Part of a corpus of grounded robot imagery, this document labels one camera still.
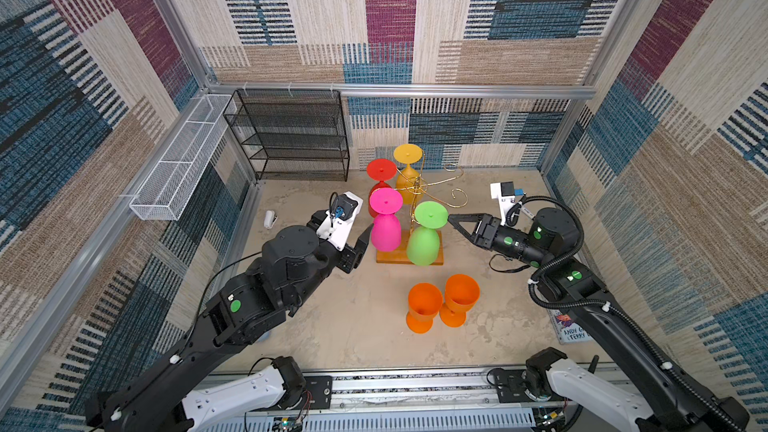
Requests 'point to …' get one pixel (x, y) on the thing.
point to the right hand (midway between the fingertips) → (450, 227)
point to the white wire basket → (185, 158)
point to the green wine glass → (423, 242)
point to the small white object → (270, 219)
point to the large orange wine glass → (462, 293)
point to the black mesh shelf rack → (300, 133)
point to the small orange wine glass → (424, 302)
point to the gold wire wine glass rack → (421, 184)
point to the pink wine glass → (386, 227)
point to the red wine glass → (382, 170)
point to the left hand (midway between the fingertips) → (356, 213)
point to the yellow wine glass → (408, 179)
